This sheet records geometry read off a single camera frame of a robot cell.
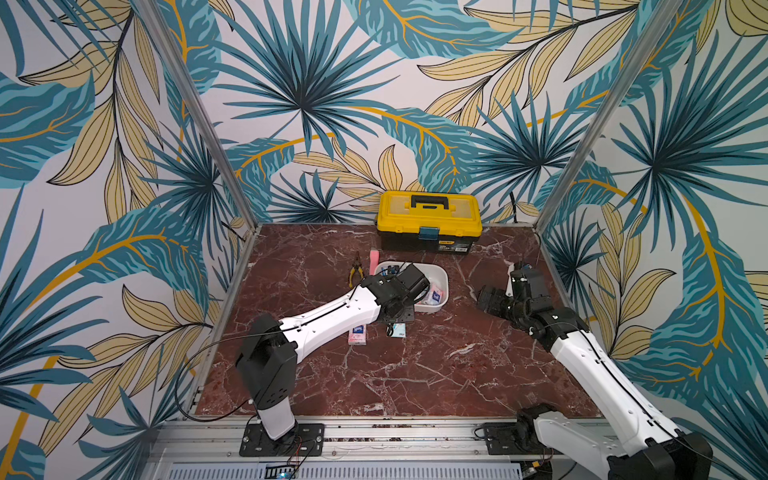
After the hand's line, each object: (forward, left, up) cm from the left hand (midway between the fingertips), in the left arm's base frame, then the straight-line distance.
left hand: (399, 317), depth 82 cm
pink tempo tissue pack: (-2, +12, -9) cm, 15 cm away
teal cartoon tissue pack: (-4, 0, -1) cm, 4 cm away
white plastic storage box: (+10, -12, -8) cm, 18 cm away
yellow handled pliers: (+26, +14, -11) cm, 31 cm away
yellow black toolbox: (+34, -11, +3) cm, 35 cm away
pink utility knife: (+29, +8, -12) cm, 33 cm away
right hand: (+4, -25, +5) cm, 26 cm away
